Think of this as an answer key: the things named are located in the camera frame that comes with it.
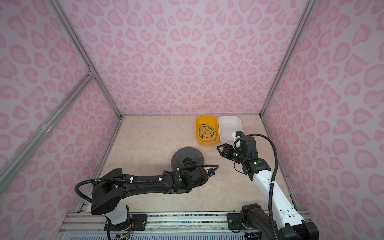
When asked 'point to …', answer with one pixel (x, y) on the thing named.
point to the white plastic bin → (228, 125)
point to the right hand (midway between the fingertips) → (221, 147)
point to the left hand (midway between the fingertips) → (197, 166)
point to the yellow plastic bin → (212, 121)
